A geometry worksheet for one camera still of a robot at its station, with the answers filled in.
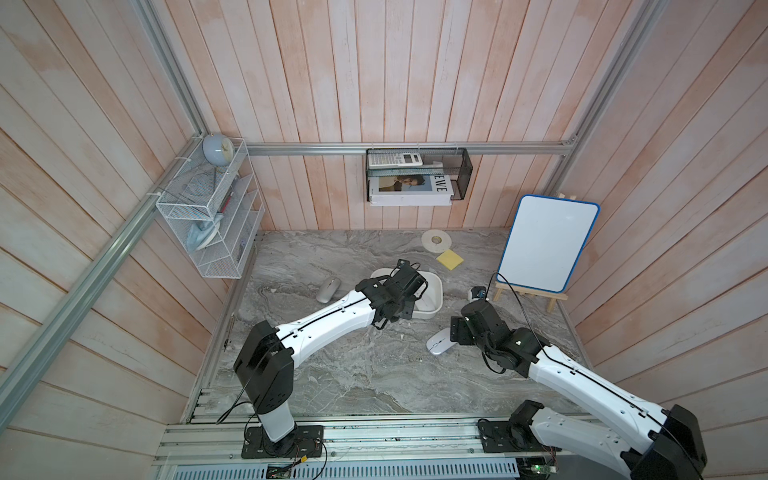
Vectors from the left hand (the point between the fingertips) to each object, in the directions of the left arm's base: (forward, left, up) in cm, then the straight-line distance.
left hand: (399, 306), depth 83 cm
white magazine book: (+34, -4, +14) cm, 37 cm away
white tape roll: (+38, -17, -14) cm, 44 cm away
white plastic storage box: (+6, -10, -11) cm, 16 cm away
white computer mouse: (-6, -13, -12) cm, 18 cm away
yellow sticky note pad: (+29, -21, -14) cm, 38 cm away
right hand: (-3, -18, -2) cm, 18 cm away
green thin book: (+35, -1, +20) cm, 40 cm away
